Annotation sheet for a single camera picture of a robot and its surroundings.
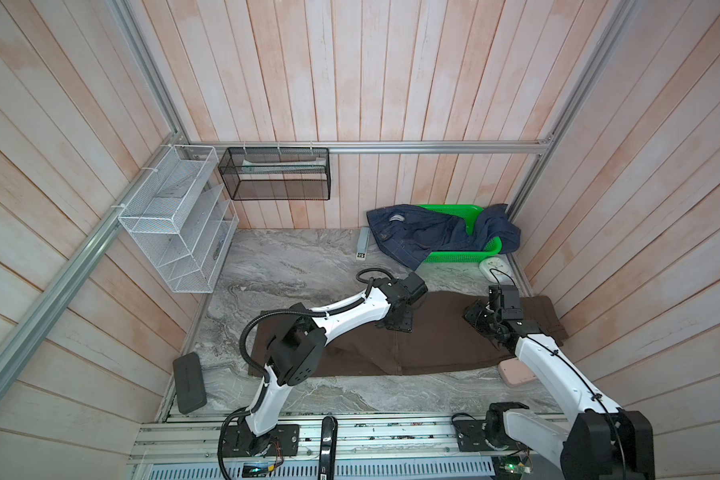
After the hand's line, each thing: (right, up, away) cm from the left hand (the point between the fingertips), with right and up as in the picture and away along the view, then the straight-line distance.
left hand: (398, 329), depth 86 cm
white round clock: (+41, +18, +21) cm, 50 cm away
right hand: (+21, +6, +1) cm, 22 cm away
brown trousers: (+17, -4, +7) cm, 19 cm away
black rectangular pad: (-58, -13, -6) cm, 60 cm away
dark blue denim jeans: (+8, +31, +24) cm, 40 cm away
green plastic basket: (+33, +39, +31) cm, 60 cm away
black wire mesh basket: (-40, +51, +18) cm, 68 cm away
